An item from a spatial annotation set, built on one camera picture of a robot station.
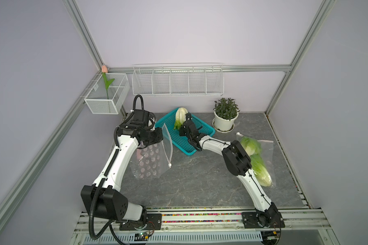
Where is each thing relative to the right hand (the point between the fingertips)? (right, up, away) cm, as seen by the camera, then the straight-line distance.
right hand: (180, 124), depth 103 cm
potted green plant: (+30, +8, -4) cm, 31 cm away
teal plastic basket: (-10, +2, +5) cm, 12 cm away
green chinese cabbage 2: (+45, -26, -20) cm, 56 cm away
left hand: (-7, -8, -25) cm, 28 cm away
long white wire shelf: (0, +30, -4) cm, 30 cm away
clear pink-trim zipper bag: (+50, -19, -10) cm, 54 cm away
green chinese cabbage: (+45, -14, -9) cm, 48 cm away
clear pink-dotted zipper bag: (-16, -22, -12) cm, 30 cm away
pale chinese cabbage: (0, +4, -6) cm, 7 cm away
